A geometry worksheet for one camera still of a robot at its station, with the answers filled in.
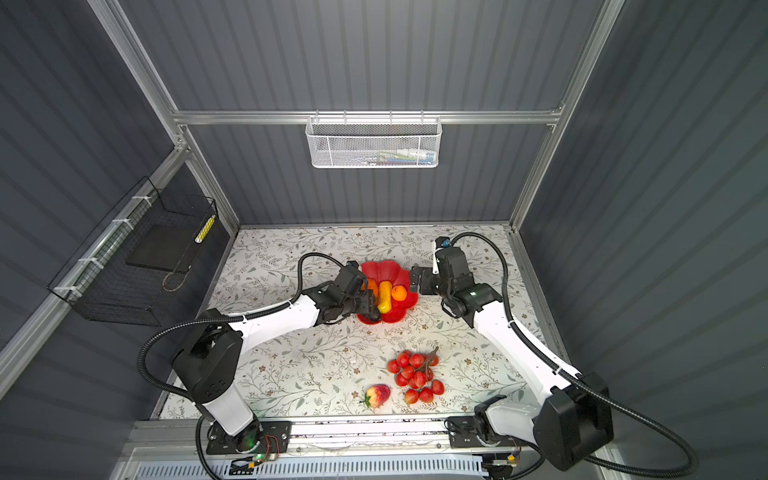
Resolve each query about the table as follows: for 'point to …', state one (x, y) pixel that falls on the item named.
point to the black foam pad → (163, 247)
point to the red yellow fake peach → (377, 395)
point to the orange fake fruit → (399, 293)
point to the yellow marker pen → (205, 229)
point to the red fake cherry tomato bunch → (416, 371)
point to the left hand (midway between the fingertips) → (368, 298)
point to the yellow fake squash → (385, 296)
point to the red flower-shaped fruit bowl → (390, 271)
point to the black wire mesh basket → (132, 269)
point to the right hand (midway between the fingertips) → (428, 275)
